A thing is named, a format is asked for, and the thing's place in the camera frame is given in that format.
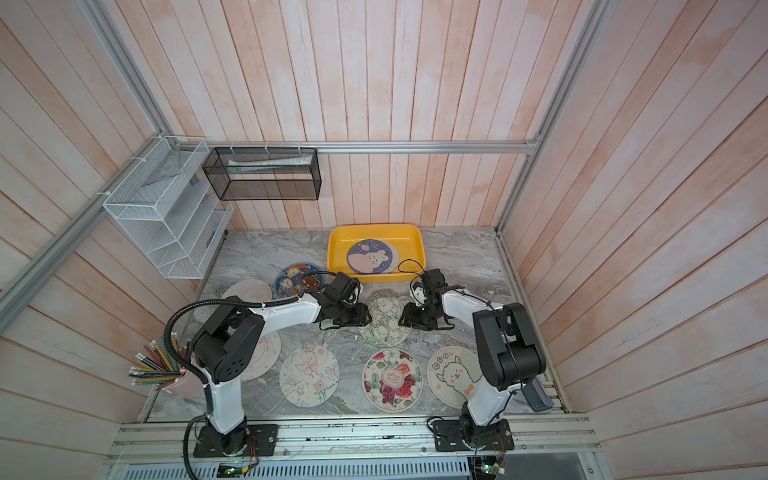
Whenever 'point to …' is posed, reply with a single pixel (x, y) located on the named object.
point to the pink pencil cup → (189, 385)
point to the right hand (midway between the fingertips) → (406, 321)
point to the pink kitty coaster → (248, 290)
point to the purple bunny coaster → (374, 257)
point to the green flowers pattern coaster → (384, 330)
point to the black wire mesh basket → (264, 173)
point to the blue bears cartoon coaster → (288, 283)
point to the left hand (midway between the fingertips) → (365, 323)
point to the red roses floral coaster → (392, 380)
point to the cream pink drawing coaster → (395, 259)
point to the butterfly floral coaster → (309, 375)
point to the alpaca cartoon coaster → (452, 373)
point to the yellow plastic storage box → (409, 239)
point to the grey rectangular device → (536, 397)
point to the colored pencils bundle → (155, 363)
